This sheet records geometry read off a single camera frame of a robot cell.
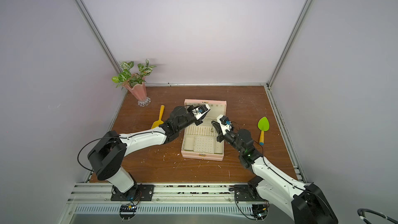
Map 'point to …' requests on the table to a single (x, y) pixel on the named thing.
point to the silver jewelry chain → (211, 130)
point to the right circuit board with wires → (259, 211)
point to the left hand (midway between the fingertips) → (207, 105)
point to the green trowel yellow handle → (263, 125)
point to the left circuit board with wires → (127, 211)
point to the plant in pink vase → (134, 82)
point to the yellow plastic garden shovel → (158, 123)
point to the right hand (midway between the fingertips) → (216, 118)
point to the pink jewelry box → (200, 141)
